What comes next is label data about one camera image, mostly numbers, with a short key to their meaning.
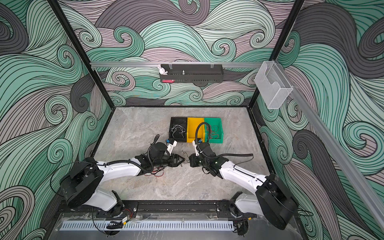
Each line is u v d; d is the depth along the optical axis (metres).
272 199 0.40
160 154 0.68
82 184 0.43
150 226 0.76
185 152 0.96
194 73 0.95
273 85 0.78
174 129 1.04
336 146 0.52
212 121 1.04
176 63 0.95
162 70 0.85
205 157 0.63
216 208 0.74
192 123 1.07
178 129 1.02
